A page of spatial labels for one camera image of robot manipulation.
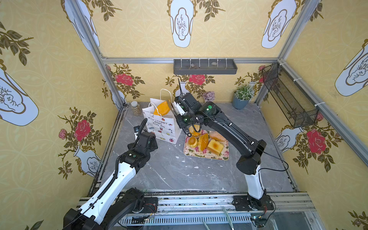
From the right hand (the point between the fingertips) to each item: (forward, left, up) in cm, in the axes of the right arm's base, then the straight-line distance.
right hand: (183, 117), depth 77 cm
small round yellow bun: (-3, -5, -22) cm, 22 cm away
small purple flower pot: (+37, -17, -18) cm, 45 cm away
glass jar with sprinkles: (+22, +37, -17) cm, 47 cm away
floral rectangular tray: (-7, -8, -26) cm, 29 cm away
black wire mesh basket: (+13, -67, -5) cm, 68 cm away
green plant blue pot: (+35, -42, -14) cm, 57 cm away
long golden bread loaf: (+5, +11, +1) cm, 13 cm away
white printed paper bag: (+1, +13, -6) cm, 15 cm away
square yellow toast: (-5, -19, -22) cm, 30 cm away
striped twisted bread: (-2, -12, -21) cm, 24 cm away
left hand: (-10, +23, -10) cm, 27 cm away
